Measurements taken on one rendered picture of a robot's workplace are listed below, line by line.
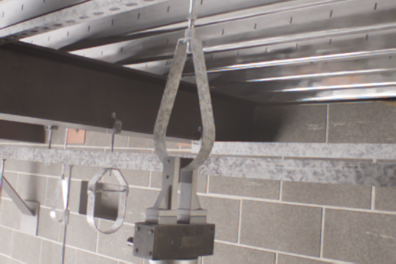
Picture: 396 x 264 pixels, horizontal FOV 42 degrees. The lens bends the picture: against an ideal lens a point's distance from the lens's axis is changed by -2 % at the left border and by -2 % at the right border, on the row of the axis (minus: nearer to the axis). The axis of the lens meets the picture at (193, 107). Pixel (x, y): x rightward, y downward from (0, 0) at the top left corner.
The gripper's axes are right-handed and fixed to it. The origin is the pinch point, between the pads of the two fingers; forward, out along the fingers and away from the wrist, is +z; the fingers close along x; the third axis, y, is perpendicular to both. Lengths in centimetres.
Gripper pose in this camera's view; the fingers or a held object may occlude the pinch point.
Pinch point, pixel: (180, 169)
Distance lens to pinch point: 81.5
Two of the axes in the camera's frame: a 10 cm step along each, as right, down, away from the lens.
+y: -7.2, 0.3, 6.9
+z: 0.7, -9.9, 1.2
